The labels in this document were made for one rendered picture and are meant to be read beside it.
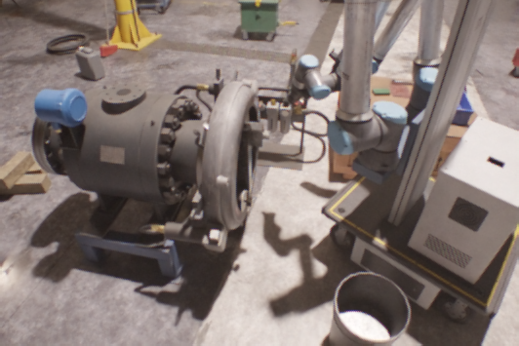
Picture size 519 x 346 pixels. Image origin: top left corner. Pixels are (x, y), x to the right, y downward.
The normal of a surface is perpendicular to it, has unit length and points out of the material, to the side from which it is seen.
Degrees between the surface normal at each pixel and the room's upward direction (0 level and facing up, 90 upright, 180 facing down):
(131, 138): 46
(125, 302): 0
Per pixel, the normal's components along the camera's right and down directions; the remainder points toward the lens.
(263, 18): -0.12, 0.61
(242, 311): 0.00, -0.79
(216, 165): -0.14, 0.08
